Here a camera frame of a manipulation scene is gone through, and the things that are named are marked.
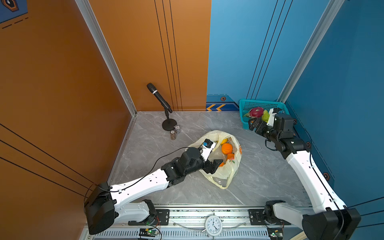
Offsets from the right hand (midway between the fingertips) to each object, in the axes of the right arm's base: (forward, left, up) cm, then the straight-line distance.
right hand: (254, 122), depth 77 cm
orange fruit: (0, +11, -24) cm, 26 cm away
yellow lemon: (+4, +12, -23) cm, 26 cm away
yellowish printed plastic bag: (-21, +16, -16) cm, 31 cm away
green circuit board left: (-44, +53, -28) cm, 75 cm away
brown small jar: (+9, +46, -22) cm, 52 cm away
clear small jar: (+16, +44, -23) cm, 52 cm away
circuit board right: (-44, -7, -30) cm, 54 cm away
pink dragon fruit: (+29, -15, -21) cm, 39 cm away
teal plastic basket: (+37, -9, -21) cm, 43 cm away
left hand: (-15, +20, -6) cm, 26 cm away
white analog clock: (-42, +22, -24) cm, 53 cm away
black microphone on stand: (+20, +51, -24) cm, 60 cm away
